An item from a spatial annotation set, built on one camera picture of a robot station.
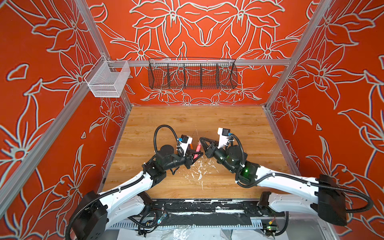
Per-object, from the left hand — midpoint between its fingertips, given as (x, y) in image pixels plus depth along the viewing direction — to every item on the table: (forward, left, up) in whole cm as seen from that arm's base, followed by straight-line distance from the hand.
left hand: (201, 152), depth 71 cm
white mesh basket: (+42, +62, +11) cm, 75 cm away
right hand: (+2, +2, +7) cm, 7 cm away
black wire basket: (+53, +7, +9) cm, 54 cm away
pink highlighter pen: (0, +2, +2) cm, 3 cm away
